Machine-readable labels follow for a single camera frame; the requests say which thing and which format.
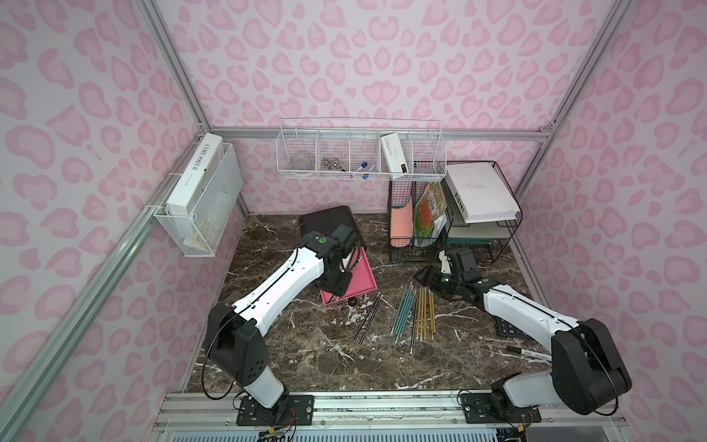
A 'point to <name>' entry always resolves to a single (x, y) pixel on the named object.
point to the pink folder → (401, 226)
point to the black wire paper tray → (457, 229)
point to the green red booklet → (430, 214)
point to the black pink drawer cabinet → (324, 220)
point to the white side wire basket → (217, 214)
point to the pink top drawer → (362, 279)
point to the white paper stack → (480, 192)
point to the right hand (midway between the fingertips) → (418, 278)
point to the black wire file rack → (400, 190)
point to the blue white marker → (364, 164)
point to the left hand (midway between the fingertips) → (337, 285)
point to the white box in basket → (394, 154)
